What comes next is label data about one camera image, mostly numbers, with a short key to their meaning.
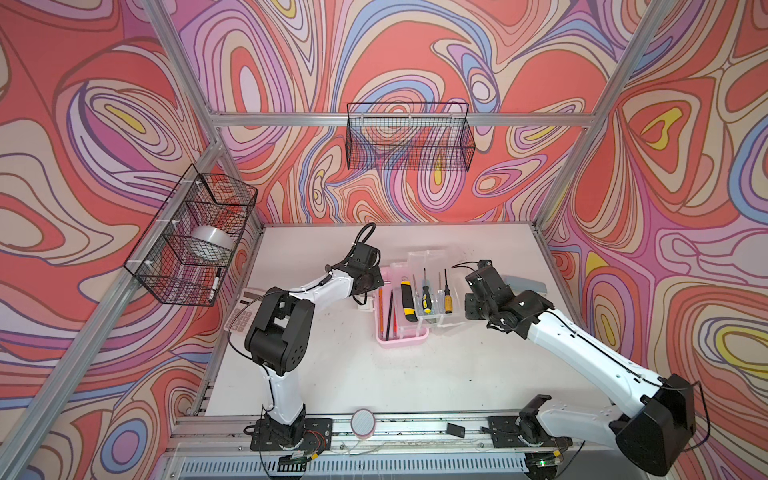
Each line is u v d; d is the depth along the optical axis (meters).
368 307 0.89
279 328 0.50
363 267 0.75
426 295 0.81
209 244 0.69
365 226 0.78
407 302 0.86
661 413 0.38
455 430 0.75
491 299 0.58
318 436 0.72
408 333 0.85
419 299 0.80
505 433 0.73
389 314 0.93
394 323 0.93
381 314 0.94
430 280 0.89
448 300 0.80
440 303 0.81
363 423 0.72
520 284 0.99
